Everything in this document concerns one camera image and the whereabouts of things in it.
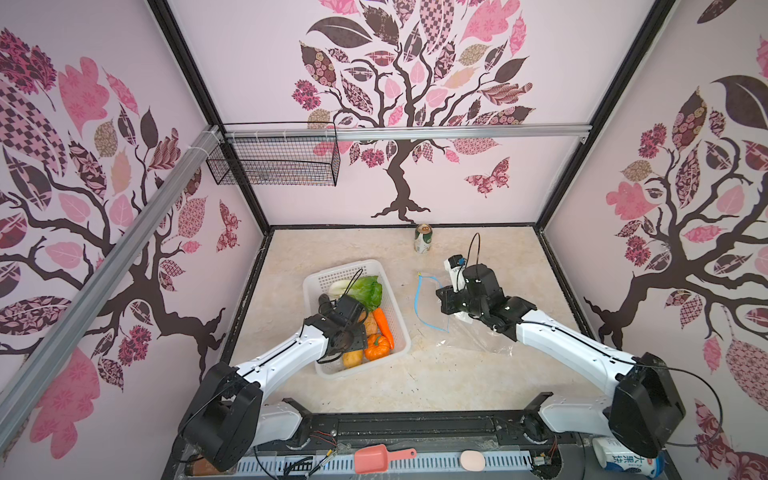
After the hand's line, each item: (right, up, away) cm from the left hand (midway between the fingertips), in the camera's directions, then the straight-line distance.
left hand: (354, 345), depth 86 cm
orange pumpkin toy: (+7, 0, -2) cm, 8 cm away
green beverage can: (+22, +33, +19) cm, 44 cm away
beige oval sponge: (+30, -23, -16) cm, 41 cm away
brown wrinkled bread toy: (+5, +5, +2) cm, 7 cm away
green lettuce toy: (+4, +16, +2) cm, 16 cm away
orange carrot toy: (+8, +5, +5) cm, 11 cm away
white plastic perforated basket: (-13, +18, +9) cm, 24 cm away
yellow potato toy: (0, -2, -5) cm, 5 cm away
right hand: (+24, +17, -3) cm, 30 cm away
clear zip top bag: (+29, +5, -3) cm, 30 cm away
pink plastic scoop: (+7, -22, -16) cm, 28 cm away
